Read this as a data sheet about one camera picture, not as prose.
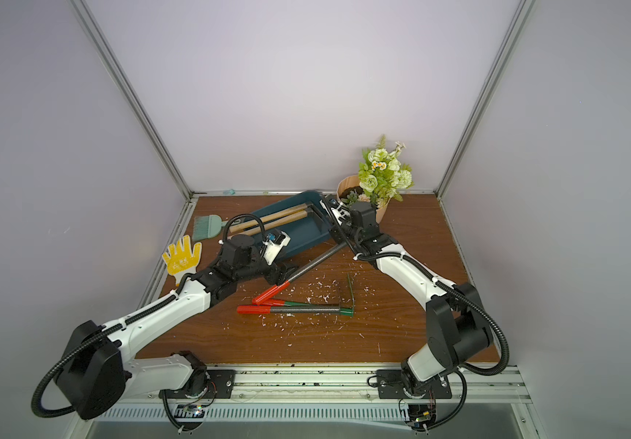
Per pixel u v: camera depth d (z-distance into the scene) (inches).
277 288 30.5
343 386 29.2
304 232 43.0
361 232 25.4
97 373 15.5
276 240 26.9
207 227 43.3
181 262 39.3
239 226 38.3
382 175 34.3
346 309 34.3
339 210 27.9
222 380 29.2
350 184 40.9
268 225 40.3
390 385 28.5
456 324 17.0
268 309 32.8
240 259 24.4
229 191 49.8
